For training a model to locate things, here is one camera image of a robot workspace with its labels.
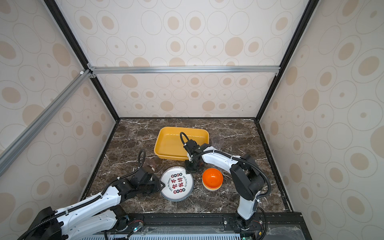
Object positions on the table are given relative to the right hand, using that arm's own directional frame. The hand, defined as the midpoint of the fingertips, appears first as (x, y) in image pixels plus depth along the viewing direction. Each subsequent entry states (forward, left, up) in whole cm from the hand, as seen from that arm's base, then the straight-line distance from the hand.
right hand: (188, 172), depth 87 cm
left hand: (-9, +11, +2) cm, 14 cm away
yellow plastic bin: (+21, +14, -3) cm, 25 cm away
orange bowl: (-5, -14, +3) cm, 15 cm away
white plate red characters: (-7, +5, -1) cm, 9 cm away
